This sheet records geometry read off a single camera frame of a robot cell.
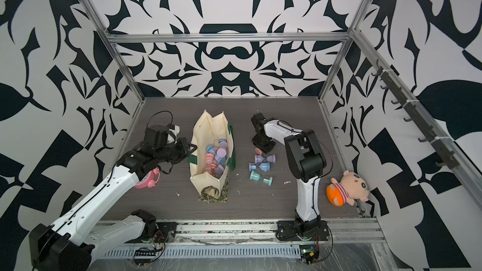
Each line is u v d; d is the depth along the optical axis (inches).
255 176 33.9
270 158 35.8
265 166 35.2
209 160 34.4
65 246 14.5
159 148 23.5
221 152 33.5
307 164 20.8
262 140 31.9
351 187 31.0
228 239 28.7
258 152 37.0
